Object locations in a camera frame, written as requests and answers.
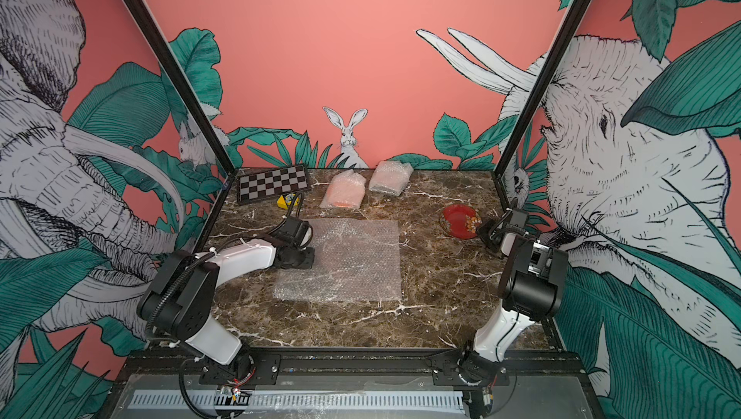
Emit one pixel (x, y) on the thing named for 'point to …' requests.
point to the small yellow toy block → (285, 201)
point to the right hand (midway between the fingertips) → (478, 221)
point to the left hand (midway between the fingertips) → (310, 254)
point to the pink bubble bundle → (344, 190)
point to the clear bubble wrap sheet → (354, 260)
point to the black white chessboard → (257, 186)
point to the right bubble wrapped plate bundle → (390, 177)
